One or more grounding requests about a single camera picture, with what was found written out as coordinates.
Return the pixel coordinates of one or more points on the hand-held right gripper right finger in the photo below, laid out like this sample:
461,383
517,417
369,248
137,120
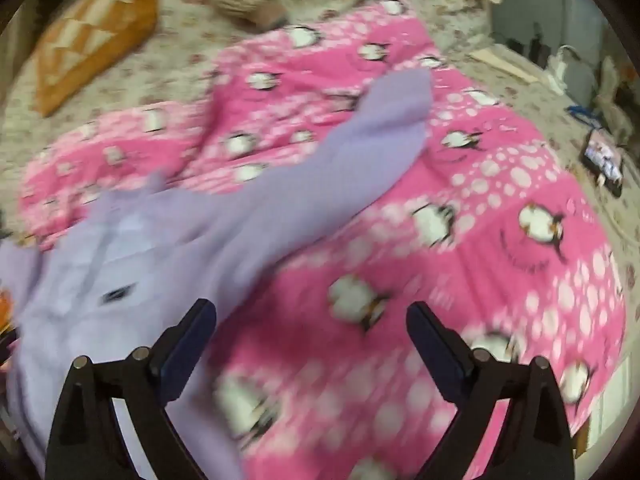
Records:
440,350

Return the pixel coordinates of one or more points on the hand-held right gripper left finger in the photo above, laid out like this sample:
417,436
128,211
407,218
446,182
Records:
186,347

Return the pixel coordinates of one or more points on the lilac garment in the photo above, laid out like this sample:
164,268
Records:
210,240

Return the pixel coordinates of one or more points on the pink penguin print blanket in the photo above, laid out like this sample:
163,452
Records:
400,240

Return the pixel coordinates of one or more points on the orange printed cloth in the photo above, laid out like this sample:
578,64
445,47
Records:
4,310

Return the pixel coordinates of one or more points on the smartphone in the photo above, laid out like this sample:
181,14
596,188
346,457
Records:
603,159

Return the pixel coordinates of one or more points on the floral bed sheet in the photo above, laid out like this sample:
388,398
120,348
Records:
190,60

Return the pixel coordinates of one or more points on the wooden board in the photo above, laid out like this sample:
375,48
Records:
505,62

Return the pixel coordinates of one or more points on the orange patterned cushion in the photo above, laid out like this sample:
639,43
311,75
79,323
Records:
95,35

